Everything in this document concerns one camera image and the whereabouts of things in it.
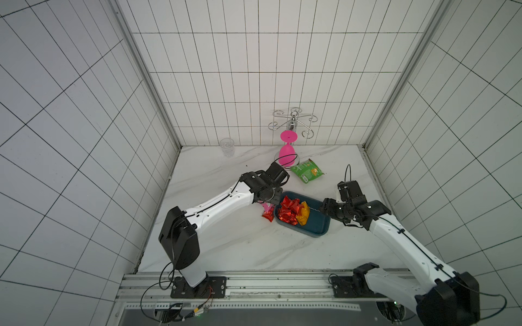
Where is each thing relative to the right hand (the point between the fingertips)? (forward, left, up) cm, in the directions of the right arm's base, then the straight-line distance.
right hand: (317, 208), depth 82 cm
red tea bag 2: (+5, +11, -8) cm, 15 cm away
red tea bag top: (-1, +12, -4) cm, 13 cm away
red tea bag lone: (+3, +9, -4) cm, 10 cm away
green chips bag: (+25, +1, -7) cm, 26 cm away
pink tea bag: (-3, +21, +5) cm, 22 cm away
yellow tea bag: (-1, +5, -6) cm, 8 cm away
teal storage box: (-2, -2, -10) cm, 10 cm away
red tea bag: (0, +20, -8) cm, 22 cm away
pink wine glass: (+24, +13, +8) cm, 28 cm away
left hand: (+1, +21, +4) cm, 21 cm away
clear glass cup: (+41, +47, -7) cm, 63 cm away
